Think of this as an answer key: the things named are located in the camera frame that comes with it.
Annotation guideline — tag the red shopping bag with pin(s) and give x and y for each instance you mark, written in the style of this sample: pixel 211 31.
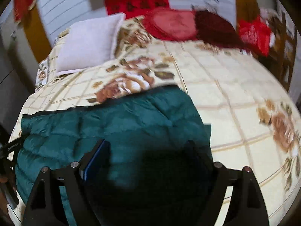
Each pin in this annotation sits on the red shopping bag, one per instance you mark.
pixel 255 35

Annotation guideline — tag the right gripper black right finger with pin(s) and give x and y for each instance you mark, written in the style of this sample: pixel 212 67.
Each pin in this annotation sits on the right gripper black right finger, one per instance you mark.
pixel 247 206

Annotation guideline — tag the white square pillow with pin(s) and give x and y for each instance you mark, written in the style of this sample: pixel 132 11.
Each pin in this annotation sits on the white square pillow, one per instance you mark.
pixel 89 43

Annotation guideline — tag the green quilted down jacket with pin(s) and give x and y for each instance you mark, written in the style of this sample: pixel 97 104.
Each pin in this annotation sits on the green quilted down jacket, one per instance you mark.
pixel 153 172

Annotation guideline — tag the dark red velvet cushion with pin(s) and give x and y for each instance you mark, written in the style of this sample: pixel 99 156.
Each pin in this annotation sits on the dark red velvet cushion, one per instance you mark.
pixel 215 30

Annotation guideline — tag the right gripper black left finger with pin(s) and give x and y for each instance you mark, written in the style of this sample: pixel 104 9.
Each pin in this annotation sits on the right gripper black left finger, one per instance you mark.
pixel 45 205

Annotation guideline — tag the wooden chair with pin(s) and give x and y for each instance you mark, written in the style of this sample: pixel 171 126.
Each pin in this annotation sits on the wooden chair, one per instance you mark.
pixel 281 58

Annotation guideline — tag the red heart-shaped cushion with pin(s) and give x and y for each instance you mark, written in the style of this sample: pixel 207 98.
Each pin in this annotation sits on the red heart-shaped cushion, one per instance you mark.
pixel 170 25

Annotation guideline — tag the red paper banner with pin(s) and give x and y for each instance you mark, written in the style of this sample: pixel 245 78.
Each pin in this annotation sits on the red paper banner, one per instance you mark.
pixel 133 8

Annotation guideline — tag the floral plaid bed quilt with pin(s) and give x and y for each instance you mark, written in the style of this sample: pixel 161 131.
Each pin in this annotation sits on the floral plaid bed quilt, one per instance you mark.
pixel 253 120

